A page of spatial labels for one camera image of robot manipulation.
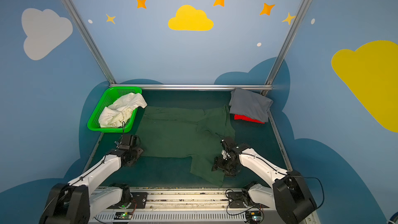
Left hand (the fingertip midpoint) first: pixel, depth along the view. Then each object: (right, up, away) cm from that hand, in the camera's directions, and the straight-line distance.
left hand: (143, 151), depth 89 cm
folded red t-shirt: (+59, +20, +13) cm, 63 cm away
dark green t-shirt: (+13, +10, +10) cm, 19 cm away
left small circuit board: (-2, -24, -19) cm, 31 cm away
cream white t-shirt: (-20, +21, +9) cm, 30 cm away
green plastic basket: (-30, +35, +20) cm, 50 cm away
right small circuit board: (+59, -25, -18) cm, 67 cm away
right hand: (+44, -8, -8) cm, 45 cm away
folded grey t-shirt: (+70, +28, +15) cm, 77 cm away
